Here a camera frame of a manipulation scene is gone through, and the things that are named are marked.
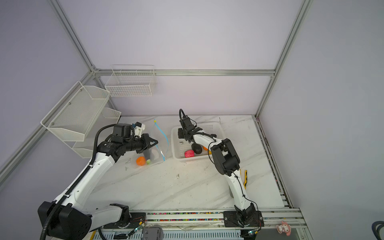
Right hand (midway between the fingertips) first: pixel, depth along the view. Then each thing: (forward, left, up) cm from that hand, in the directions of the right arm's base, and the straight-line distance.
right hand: (181, 131), depth 102 cm
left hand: (-22, +9, +17) cm, 29 cm away
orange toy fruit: (-22, +23, -3) cm, 32 cm away
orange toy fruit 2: (-27, -16, +20) cm, 37 cm away
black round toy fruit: (-12, -11, -3) cm, 17 cm away
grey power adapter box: (-58, +9, -7) cm, 59 cm away
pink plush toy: (-55, -53, -6) cm, 77 cm away
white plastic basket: (-9, +1, -6) cm, 11 cm away
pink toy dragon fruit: (-17, -6, -2) cm, 18 cm away
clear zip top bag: (-19, +11, +3) cm, 22 cm away
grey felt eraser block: (-44, -28, +8) cm, 52 cm away
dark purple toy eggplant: (-17, +21, -3) cm, 27 cm away
